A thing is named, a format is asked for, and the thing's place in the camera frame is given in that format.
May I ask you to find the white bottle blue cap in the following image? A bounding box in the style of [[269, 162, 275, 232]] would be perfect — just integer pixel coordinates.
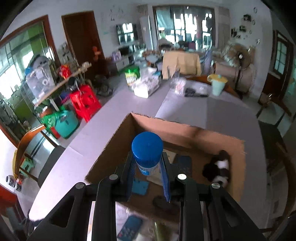
[[132, 132, 164, 176]]

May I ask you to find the brown cardboard box red print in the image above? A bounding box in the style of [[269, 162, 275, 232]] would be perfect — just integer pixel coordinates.
[[86, 113, 246, 202]]

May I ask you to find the black white plush toy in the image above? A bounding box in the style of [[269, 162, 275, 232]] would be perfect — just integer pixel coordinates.
[[202, 150, 231, 188]]

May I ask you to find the black remote control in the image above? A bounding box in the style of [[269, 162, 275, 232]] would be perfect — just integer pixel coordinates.
[[117, 215, 143, 241]]

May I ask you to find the red plastic stool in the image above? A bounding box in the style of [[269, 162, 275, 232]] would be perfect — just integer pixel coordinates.
[[70, 85, 102, 122]]

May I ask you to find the wooden chair at left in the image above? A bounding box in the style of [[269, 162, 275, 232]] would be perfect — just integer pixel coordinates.
[[12, 123, 61, 183]]

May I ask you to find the teal plastic basket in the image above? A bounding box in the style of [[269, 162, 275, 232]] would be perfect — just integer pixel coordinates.
[[55, 110, 80, 138]]

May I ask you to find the white tissue box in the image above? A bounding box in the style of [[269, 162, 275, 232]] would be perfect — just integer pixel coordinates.
[[133, 75, 161, 98]]

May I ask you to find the green snack canister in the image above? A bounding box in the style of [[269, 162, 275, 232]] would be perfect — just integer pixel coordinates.
[[124, 65, 140, 91]]

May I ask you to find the mint cup yellow lid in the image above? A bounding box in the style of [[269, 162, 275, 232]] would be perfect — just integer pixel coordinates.
[[207, 74, 228, 96]]

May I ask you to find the standing electric fan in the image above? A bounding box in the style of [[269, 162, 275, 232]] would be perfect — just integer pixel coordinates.
[[224, 43, 251, 99]]

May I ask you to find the wall mounted television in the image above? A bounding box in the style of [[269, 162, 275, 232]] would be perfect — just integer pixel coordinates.
[[116, 23, 138, 45]]

